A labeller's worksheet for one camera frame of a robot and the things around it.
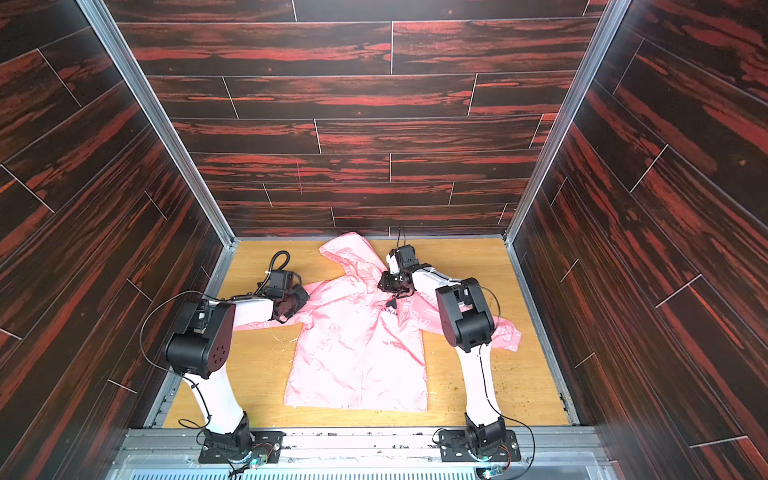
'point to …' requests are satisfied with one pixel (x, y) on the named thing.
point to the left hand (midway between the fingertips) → (309, 295)
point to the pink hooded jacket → (352, 345)
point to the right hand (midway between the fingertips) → (388, 283)
